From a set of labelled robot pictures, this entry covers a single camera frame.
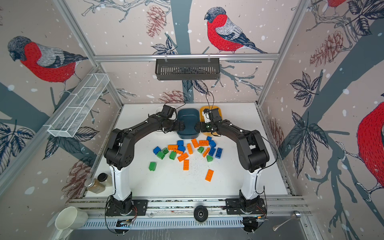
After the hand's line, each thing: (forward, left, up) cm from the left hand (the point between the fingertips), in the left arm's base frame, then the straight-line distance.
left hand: (179, 126), depth 96 cm
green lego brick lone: (-24, +15, -7) cm, 29 cm away
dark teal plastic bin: (+18, -6, -11) cm, 22 cm away
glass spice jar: (-35, +40, -2) cm, 53 cm away
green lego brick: (-16, +12, -8) cm, 21 cm away
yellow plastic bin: (+14, -21, +4) cm, 25 cm away
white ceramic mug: (-49, +46, -2) cm, 67 cm away
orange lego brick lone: (-29, -18, -8) cm, 35 cm away
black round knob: (-49, -12, +4) cm, 50 cm away
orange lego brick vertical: (-13, -7, -7) cm, 16 cm away
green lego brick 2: (-17, +4, -7) cm, 19 cm away
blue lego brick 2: (-15, -25, -7) cm, 30 cm away
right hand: (0, -14, -2) cm, 14 cm away
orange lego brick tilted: (-17, -2, -9) cm, 20 cm away
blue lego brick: (-14, +14, -6) cm, 21 cm away
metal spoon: (-49, -58, -6) cm, 76 cm away
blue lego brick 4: (-6, -20, -7) cm, 22 cm away
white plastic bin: (+18, +17, -3) cm, 25 cm away
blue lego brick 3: (-12, -1, -7) cm, 14 cm away
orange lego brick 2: (-8, -16, -8) cm, 19 cm away
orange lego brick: (-23, -5, -8) cm, 24 cm away
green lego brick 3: (-19, -19, -7) cm, 28 cm away
